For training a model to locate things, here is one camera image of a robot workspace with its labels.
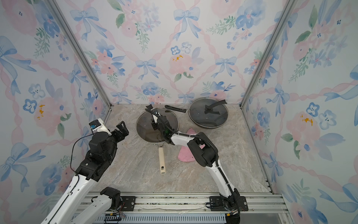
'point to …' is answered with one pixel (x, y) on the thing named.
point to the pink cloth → (185, 153)
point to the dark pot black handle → (176, 108)
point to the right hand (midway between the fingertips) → (155, 115)
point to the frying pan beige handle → (161, 160)
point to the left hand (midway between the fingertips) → (118, 125)
